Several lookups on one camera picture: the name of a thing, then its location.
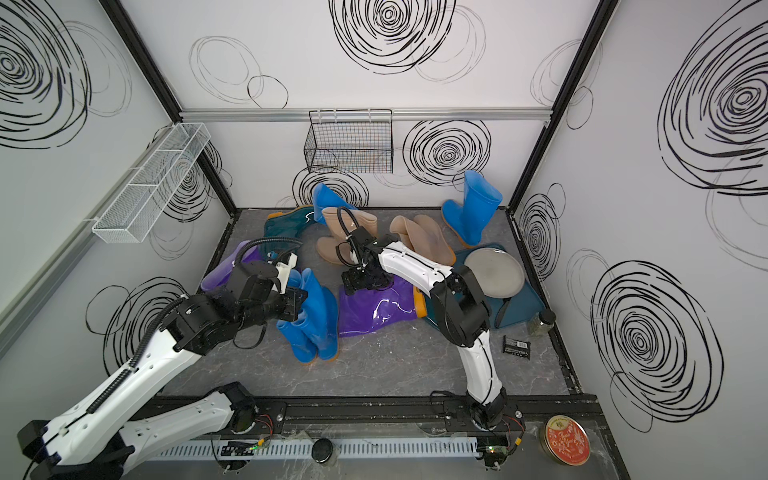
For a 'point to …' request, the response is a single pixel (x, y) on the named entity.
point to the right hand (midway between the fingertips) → (360, 289)
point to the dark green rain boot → (289, 225)
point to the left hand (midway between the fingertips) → (307, 294)
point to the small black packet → (516, 347)
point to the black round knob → (321, 450)
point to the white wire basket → (132, 213)
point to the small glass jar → (542, 323)
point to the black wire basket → (350, 141)
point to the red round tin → (565, 440)
